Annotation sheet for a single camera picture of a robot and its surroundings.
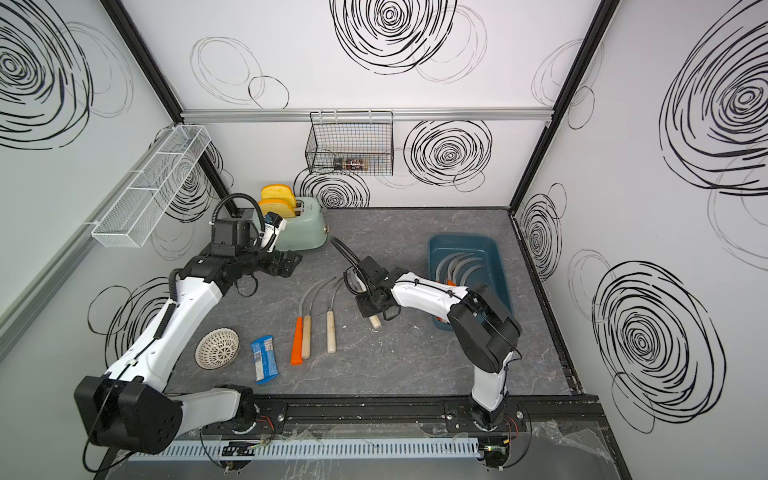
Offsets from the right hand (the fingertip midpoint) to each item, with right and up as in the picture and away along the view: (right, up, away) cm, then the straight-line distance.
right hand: (366, 307), depth 89 cm
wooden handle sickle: (+32, +9, +10) cm, 35 cm away
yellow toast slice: (-30, +35, +8) cm, 46 cm away
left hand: (-22, +17, -9) cm, 29 cm away
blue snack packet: (-28, -13, -7) cm, 31 cm away
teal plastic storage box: (+35, +13, +16) cm, 41 cm away
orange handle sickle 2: (-20, -9, -3) cm, 22 cm away
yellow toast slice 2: (-28, +31, +4) cm, 42 cm away
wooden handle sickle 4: (-11, -5, 0) cm, 12 cm away
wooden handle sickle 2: (+3, -3, -4) cm, 6 cm away
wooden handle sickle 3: (-18, -5, 0) cm, 19 cm away
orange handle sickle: (+25, +12, +15) cm, 32 cm away
